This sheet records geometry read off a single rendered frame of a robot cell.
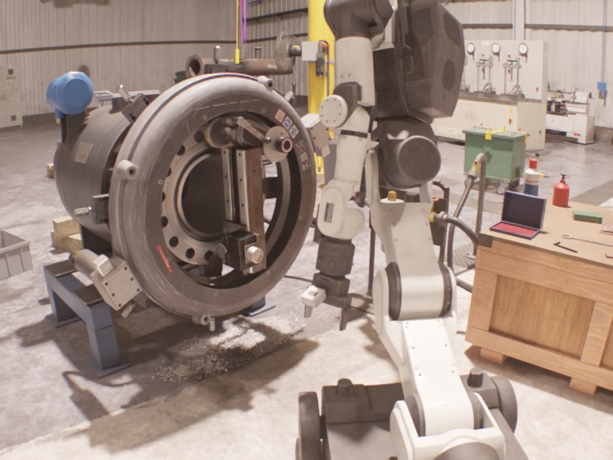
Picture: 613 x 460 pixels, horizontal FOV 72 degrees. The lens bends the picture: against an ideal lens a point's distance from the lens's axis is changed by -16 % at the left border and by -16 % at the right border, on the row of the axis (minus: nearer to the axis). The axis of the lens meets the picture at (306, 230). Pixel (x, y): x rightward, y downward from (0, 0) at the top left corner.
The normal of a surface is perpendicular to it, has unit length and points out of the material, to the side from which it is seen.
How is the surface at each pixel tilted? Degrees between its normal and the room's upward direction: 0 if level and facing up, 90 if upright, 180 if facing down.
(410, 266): 24
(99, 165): 69
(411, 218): 39
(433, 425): 53
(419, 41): 78
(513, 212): 84
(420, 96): 103
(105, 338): 90
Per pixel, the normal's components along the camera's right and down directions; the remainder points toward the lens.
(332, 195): -0.60, 0.04
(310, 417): 0.07, -0.59
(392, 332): 0.04, -0.37
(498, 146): -0.64, 0.23
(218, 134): 0.73, 0.21
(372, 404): 0.00, -0.95
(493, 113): -0.86, 0.15
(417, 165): 0.05, 0.03
